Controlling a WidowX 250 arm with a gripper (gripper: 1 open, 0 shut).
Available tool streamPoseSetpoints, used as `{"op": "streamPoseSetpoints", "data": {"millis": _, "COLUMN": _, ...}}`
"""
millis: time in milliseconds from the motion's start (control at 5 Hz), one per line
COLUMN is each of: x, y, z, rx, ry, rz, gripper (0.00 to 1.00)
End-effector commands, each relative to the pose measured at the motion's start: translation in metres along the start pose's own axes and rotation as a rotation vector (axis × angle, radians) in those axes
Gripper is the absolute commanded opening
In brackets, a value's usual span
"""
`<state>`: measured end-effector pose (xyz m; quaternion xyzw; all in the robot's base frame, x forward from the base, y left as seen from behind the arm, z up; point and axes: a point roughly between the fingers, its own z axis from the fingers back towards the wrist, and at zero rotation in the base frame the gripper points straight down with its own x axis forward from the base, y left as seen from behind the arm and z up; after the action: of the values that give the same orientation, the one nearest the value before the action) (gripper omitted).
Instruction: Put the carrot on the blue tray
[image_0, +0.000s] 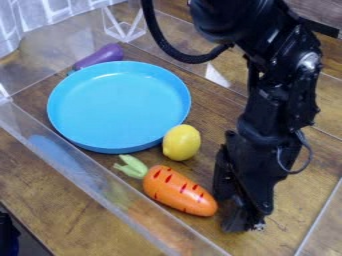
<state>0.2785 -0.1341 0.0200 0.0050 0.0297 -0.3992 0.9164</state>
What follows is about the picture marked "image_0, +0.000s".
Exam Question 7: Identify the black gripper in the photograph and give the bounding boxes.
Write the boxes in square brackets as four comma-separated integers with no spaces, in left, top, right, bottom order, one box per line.
[210,129,304,234]

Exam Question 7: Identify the orange toy carrot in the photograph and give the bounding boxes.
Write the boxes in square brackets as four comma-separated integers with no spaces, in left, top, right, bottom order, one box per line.
[113,155,217,217]

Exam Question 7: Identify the yellow toy lemon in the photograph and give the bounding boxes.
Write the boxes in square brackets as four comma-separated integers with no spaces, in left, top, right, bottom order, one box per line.
[161,124,201,161]

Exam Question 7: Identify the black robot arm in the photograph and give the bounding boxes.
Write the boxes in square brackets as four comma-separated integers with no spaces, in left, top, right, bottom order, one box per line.
[189,0,321,232]

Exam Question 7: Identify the blue round tray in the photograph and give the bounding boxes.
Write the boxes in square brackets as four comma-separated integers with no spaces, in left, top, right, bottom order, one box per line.
[46,61,190,154]

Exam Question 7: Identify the black object at corner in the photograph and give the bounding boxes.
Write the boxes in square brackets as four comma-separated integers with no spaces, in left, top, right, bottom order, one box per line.
[0,211,19,256]

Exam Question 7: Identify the purple toy eggplant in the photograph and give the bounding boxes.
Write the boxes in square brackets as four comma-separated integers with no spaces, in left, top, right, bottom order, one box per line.
[66,43,124,75]

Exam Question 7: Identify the white checkered curtain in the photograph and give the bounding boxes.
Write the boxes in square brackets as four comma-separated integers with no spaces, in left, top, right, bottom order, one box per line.
[0,0,125,58]

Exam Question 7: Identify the black braided cable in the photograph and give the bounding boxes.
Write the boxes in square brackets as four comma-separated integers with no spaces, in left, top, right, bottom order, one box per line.
[138,0,235,65]

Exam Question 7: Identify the clear acrylic enclosure wall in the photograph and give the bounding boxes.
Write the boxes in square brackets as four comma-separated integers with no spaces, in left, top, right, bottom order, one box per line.
[0,0,342,256]

